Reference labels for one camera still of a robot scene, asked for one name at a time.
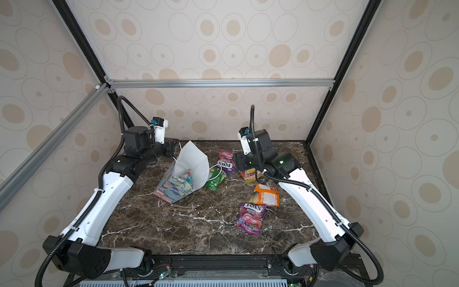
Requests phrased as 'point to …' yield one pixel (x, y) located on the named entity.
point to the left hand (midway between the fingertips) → (182, 138)
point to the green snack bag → (215, 177)
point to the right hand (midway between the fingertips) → (246, 154)
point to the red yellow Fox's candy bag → (249, 174)
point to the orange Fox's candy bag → (265, 195)
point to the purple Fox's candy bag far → (226, 159)
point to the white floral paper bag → (189, 172)
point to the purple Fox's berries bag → (250, 217)
